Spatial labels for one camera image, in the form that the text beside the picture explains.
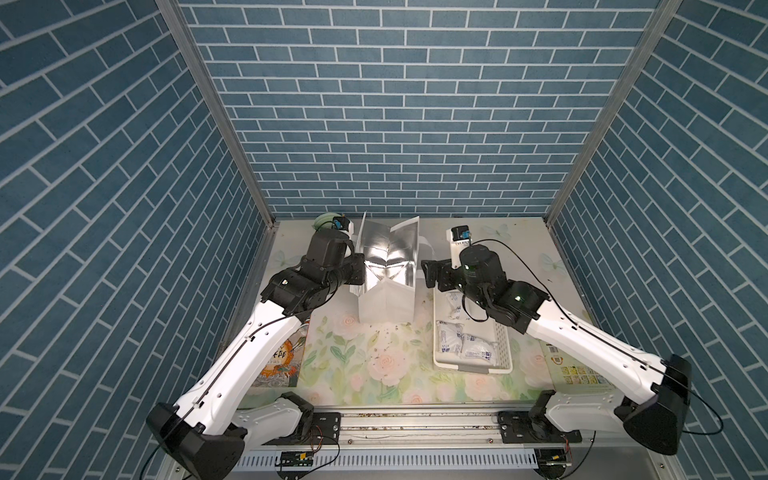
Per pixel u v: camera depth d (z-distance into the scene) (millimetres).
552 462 706
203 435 364
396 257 1029
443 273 642
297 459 721
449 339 861
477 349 839
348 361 848
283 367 830
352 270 629
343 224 613
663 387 394
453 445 723
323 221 578
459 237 620
